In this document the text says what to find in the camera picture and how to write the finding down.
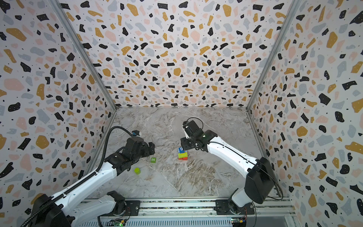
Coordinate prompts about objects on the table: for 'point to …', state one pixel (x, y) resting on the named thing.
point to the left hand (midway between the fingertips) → (148, 144)
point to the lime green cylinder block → (137, 170)
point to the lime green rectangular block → (181, 155)
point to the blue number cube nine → (180, 150)
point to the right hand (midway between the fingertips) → (182, 140)
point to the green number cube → (153, 160)
